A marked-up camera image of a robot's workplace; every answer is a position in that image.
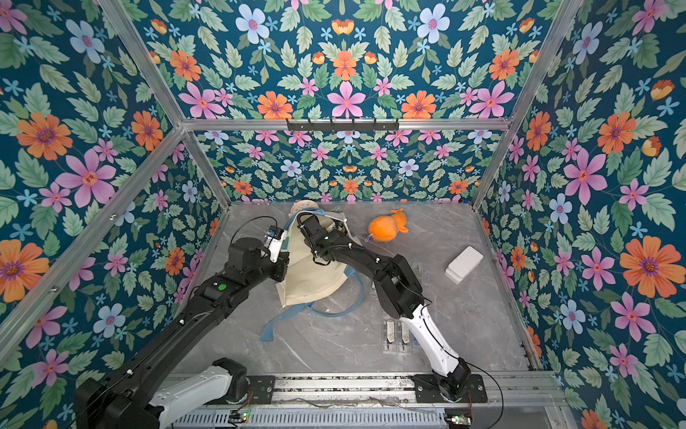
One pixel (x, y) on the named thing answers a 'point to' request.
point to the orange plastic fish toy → (385, 228)
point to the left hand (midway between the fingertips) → (291, 252)
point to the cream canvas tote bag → (305, 278)
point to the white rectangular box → (464, 264)
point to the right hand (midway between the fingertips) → (321, 234)
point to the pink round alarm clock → (302, 205)
